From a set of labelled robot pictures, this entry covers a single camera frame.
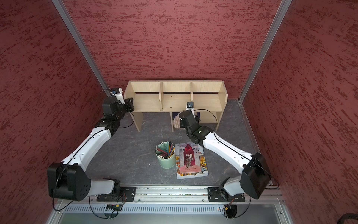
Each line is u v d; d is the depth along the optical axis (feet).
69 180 1.32
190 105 2.22
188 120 1.88
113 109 1.97
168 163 2.68
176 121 2.78
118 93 2.26
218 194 2.43
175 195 2.48
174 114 2.78
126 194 2.40
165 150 2.60
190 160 2.80
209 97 2.80
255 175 1.33
